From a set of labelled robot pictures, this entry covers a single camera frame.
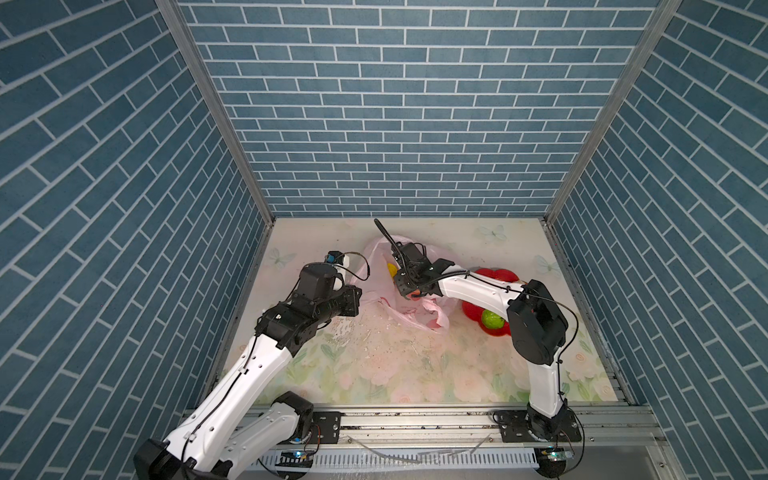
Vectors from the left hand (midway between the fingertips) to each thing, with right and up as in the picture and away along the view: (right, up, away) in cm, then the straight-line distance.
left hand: (362, 291), depth 75 cm
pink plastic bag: (+2, 0, +21) cm, 21 cm away
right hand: (+10, +2, +19) cm, 22 cm away
